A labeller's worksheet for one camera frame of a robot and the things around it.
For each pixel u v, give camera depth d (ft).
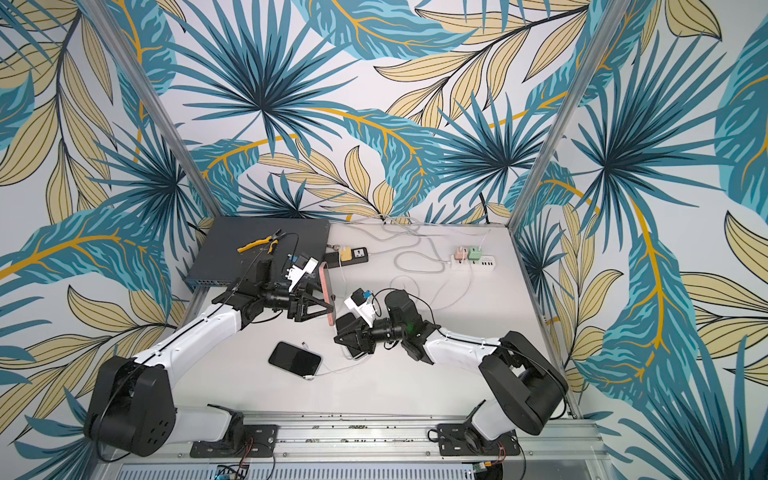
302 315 2.18
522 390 1.44
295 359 3.52
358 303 2.31
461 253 3.36
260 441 2.39
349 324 2.48
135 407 1.34
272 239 3.50
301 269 2.26
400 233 3.85
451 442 2.37
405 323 2.15
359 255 3.52
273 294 2.26
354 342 2.32
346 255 3.38
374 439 2.46
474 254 3.39
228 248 3.53
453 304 3.27
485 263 3.48
